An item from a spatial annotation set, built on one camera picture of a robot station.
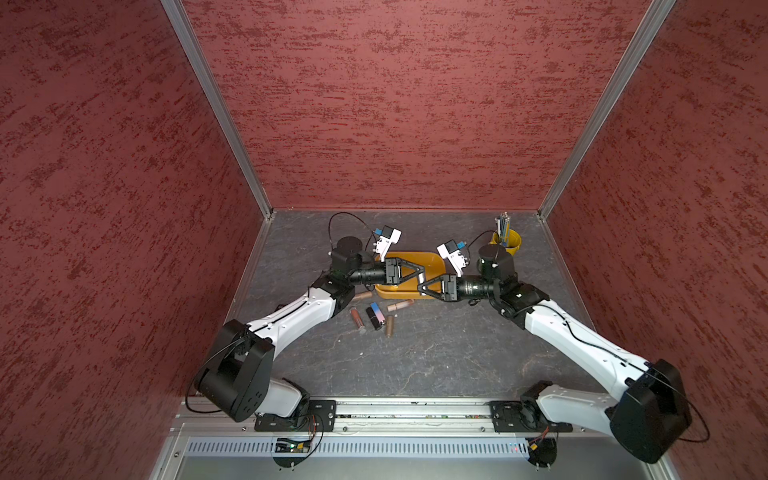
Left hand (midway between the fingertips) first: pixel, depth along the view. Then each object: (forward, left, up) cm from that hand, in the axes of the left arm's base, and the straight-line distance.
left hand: (420, 276), depth 72 cm
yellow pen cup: (+25, -35, -16) cm, 46 cm away
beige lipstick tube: (+7, +17, -24) cm, 30 cm away
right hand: (-4, 0, -3) cm, 5 cm away
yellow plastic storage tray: (+2, -3, +3) cm, 4 cm away
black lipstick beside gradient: (-2, +12, -25) cm, 27 cm away
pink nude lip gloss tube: (+4, +5, -24) cm, 25 cm away
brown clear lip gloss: (0, +18, -25) cm, 31 cm away
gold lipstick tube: (-2, +8, -24) cm, 26 cm away
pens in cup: (+26, -29, -9) cm, 41 cm away
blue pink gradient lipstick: (+1, +11, -24) cm, 27 cm away
